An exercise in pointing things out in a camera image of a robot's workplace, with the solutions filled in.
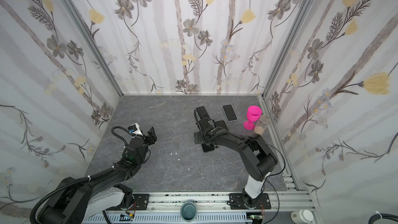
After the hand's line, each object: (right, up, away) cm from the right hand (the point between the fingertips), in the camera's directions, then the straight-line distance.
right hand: (199, 133), depth 92 cm
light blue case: (0, +12, +19) cm, 22 cm away
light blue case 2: (+22, +12, +20) cm, 32 cm away
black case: (+4, -9, -1) cm, 10 cm away
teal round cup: (-5, -33, -21) cm, 40 cm away
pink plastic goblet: (+32, +12, -1) cm, 34 cm away
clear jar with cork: (+38, +4, +1) cm, 38 cm away
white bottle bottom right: (+44, -30, -29) cm, 60 cm away
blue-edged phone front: (+22, +12, +20) cm, 32 cm away
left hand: (-30, +6, -7) cm, 31 cm away
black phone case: (+14, +5, +12) cm, 19 cm away
